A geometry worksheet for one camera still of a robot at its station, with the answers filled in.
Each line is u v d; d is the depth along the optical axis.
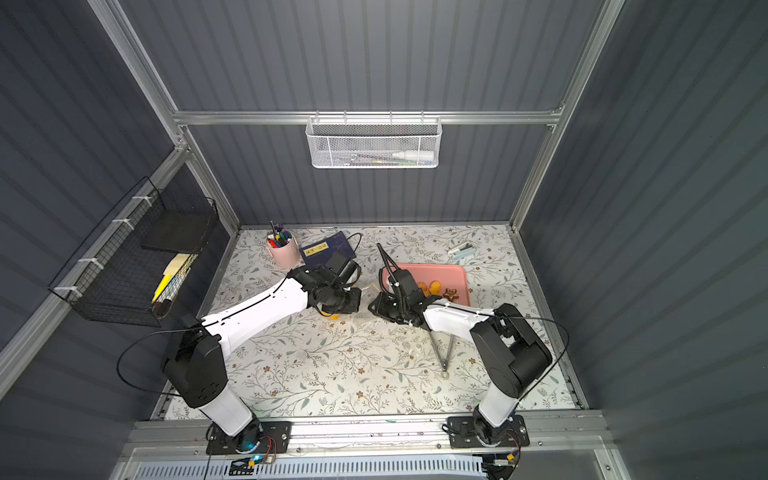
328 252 1.12
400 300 0.71
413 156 0.92
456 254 1.08
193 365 0.45
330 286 0.64
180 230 0.82
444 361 0.85
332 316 0.73
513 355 0.47
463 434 0.72
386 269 0.83
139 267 0.73
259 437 0.71
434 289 0.98
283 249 1.00
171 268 0.74
